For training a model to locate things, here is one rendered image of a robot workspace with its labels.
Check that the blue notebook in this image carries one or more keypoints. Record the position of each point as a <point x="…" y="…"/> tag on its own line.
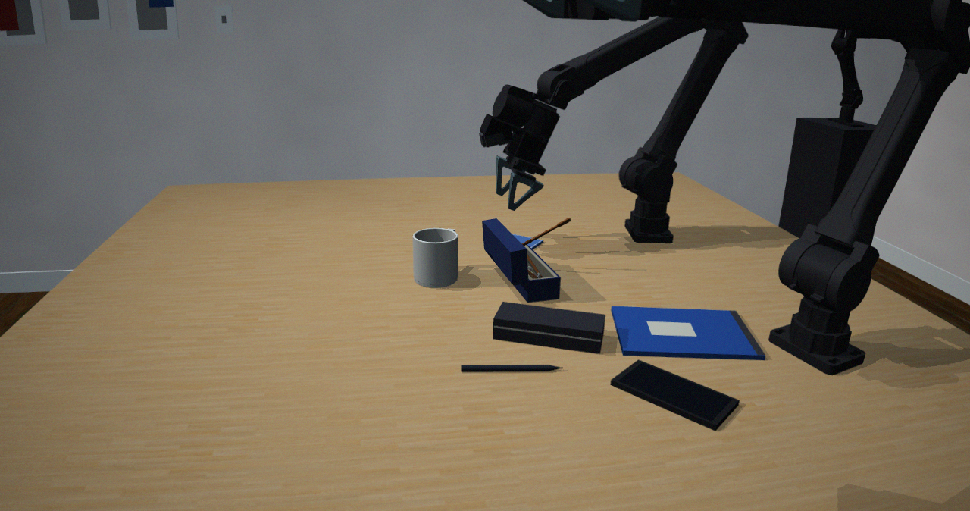
<point x="684" y="333"/>

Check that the brown glasses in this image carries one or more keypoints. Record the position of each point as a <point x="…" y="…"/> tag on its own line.
<point x="536" y="237"/>

